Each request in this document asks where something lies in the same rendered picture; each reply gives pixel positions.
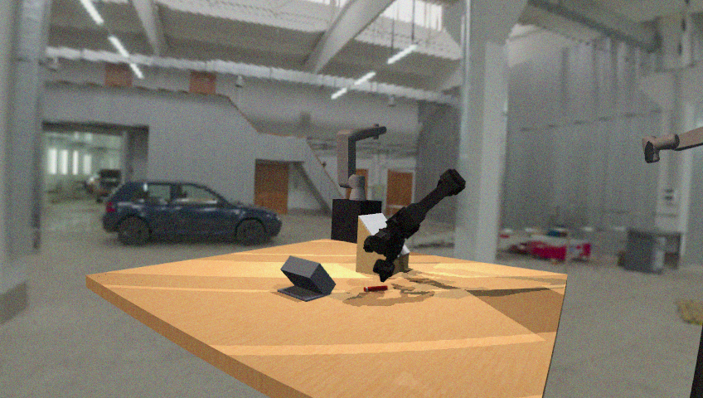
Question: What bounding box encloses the dark red peg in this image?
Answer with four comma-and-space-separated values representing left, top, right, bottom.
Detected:
364, 285, 388, 292

